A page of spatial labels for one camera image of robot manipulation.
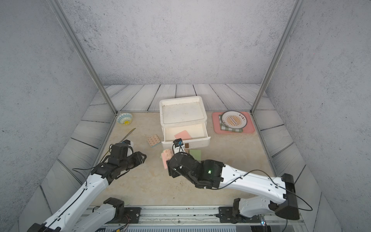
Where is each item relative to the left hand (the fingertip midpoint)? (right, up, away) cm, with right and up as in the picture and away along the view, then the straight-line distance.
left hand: (146, 156), depth 81 cm
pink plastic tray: (+69, +15, +29) cm, 77 cm away
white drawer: (+29, +13, +6) cm, 32 cm away
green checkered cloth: (+49, +15, +27) cm, 58 cm away
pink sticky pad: (+20, +11, +6) cm, 24 cm away
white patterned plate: (+59, +21, +34) cm, 71 cm away
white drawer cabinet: (+23, +24, +8) cm, 34 cm away
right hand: (+16, +1, -15) cm, 22 cm away
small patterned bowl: (-27, +22, +34) cm, 49 cm away
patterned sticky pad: (-1, +6, +21) cm, 22 cm away
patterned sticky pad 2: (+13, +5, -15) cm, 21 cm away
